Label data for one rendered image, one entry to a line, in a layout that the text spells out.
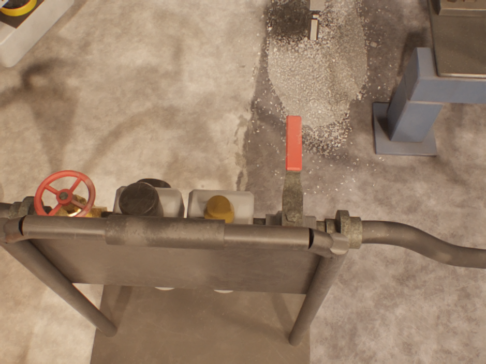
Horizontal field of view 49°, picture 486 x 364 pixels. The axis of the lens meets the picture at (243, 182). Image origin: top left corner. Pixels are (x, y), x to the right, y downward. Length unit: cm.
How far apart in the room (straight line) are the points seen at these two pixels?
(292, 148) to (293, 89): 66
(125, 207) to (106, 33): 92
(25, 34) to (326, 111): 74
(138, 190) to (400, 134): 76
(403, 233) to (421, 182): 57
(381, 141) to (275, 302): 46
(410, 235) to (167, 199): 31
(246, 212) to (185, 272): 13
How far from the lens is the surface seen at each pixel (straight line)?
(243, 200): 68
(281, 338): 109
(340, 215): 68
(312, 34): 112
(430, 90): 114
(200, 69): 138
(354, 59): 142
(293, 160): 68
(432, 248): 75
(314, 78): 136
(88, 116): 135
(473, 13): 122
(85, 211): 65
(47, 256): 73
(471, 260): 84
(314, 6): 108
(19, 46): 142
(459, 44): 116
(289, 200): 67
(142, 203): 63
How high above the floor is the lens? 107
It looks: 63 degrees down
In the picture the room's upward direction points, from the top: straight up
